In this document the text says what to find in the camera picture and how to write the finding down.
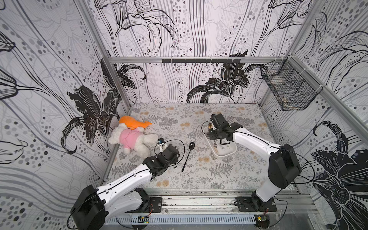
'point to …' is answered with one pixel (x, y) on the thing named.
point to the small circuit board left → (143, 219)
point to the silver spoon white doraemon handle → (223, 148)
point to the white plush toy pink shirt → (130, 134)
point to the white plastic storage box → (220, 147)
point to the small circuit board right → (262, 220)
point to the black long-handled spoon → (191, 146)
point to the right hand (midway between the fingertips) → (213, 132)
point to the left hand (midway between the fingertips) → (174, 157)
